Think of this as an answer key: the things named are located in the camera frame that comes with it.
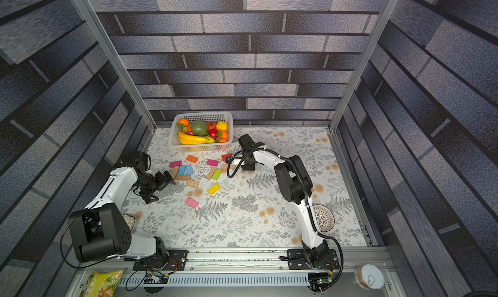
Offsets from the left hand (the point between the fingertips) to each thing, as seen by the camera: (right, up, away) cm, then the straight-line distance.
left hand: (168, 186), depth 85 cm
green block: (+19, +3, +15) cm, 24 cm away
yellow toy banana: (+2, +22, +18) cm, 29 cm away
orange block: (+5, +11, +19) cm, 23 cm away
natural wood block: (+23, +7, +16) cm, 29 cm away
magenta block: (+16, +9, +19) cm, 26 cm away
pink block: (+9, -9, +5) cm, 13 cm away
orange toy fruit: (-2, +32, +25) cm, 41 cm away
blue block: (+3, +6, +15) cm, 17 cm away
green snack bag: (-16, -30, -19) cm, 39 cm away
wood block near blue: (-3, +4, +15) cm, 16 cm away
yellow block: (+19, -3, +8) cm, 21 cm away
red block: (+22, +12, +22) cm, 33 cm away
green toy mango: (+8, +28, +22) cm, 36 cm away
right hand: (+35, +11, +19) cm, 41 cm away
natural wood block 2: (+16, +4, +14) cm, 22 cm away
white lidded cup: (+79, -27, -19) cm, 85 cm away
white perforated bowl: (+69, -13, -2) cm, 70 cm away
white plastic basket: (+21, +36, +31) cm, 52 cm away
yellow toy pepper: (+20, +30, +28) cm, 46 cm away
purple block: (-4, +8, +19) cm, 21 cm away
